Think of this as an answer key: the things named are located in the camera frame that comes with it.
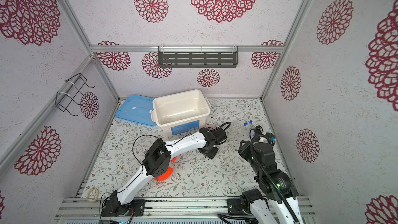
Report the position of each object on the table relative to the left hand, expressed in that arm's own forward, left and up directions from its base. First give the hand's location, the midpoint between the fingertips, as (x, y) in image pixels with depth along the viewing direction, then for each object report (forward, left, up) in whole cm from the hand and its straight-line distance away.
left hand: (208, 155), depth 92 cm
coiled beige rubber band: (-20, +61, +1) cm, 64 cm away
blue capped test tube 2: (+18, -26, -2) cm, 32 cm away
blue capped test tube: (+12, -25, +12) cm, 30 cm away
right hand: (-5, -15, +25) cm, 29 cm away
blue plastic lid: (+36, +51, +2) cm, 62 cm away
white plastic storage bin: (+32, +18, 0) cm, 37 cm away
